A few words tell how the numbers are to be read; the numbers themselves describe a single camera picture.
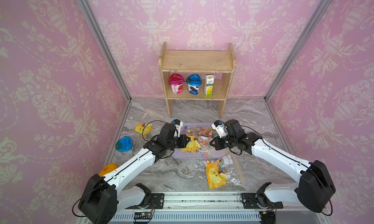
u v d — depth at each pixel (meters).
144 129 0.94
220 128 0.75
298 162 0.45
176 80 0.87
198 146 0.81
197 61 0.82
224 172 0.83
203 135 0.96
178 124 0.74
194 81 0.87
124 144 0.85
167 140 0.61
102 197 0.40
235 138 0.63
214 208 0.73
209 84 0.85
